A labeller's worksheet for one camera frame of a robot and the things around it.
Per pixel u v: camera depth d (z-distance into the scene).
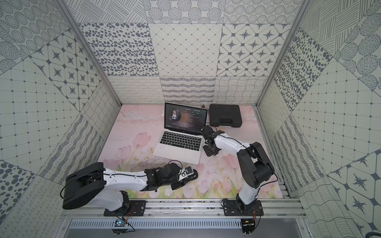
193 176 0.82
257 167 0.47
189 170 0.71
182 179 0.72
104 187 0.44
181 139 1.01
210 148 0.80
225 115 1.10
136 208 0.74
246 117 1.13
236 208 0.73
